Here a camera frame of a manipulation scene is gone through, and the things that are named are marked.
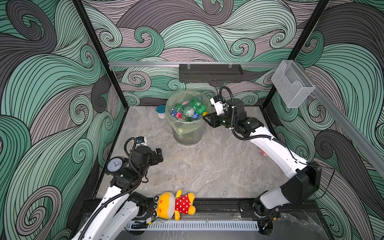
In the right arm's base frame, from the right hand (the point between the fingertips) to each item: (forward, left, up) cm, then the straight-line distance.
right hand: (206, 116), depth 76 cm
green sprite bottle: (+5, +4, +2) cm, 7 cm away
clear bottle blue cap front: (+4, +15, -2) cm, 16 cm away
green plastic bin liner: (+16, +18, -3) cm, 24 cm away
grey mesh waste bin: (+7, +11, -4) cm, 13 cm away
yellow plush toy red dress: (-37, +18, -21) cm, 46 cm away
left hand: (-14, +27, -11) cm, 32 cm away
